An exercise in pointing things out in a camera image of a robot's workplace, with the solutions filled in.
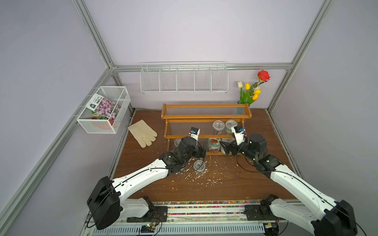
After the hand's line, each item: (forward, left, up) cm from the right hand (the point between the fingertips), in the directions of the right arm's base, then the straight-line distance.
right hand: (226, 137), depth 78 cm
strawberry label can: (+2, +5, -12) cm, 13 cm away
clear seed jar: (-9, +15, -16) cm, 23 cm away
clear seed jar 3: (+10, -3, -1) cm, 10 cm away
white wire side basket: (+4, +70, +9) cm, 70 cm away
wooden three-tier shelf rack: (+8, +25, +7) cm, 27 cm away
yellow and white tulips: (+32, -20, +3) cm, 37 cm away
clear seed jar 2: (+9, +4, -1) cm, 9 cm away
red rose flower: (+35, -25, +14) cm, 46 cm away
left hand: (-2, +14, -2) cm, 15 cm away
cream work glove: (+17, +55, -21) cm, 61 cm away
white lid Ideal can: (+4, -3, -10) cm, 11 cm away
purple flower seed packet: (+10, +62, +12) cm, 64 cm away
